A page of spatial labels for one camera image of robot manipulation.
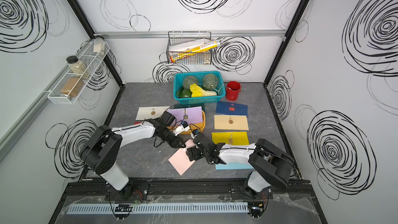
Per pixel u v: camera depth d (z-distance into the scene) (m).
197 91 1.02
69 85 0.68
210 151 0.66
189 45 0.88
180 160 0.83
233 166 0.83
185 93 1.04
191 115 0.98
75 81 0.69
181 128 0.81
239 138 0.92
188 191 0.76
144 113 1.04
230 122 0.99
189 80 1.07
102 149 0.46
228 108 1.05
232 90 1.05
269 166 0.43
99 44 0.87
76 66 0.71
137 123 0.62
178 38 0.93
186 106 1.04
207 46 0.84
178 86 1.12
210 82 1.08
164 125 0.72
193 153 0.75
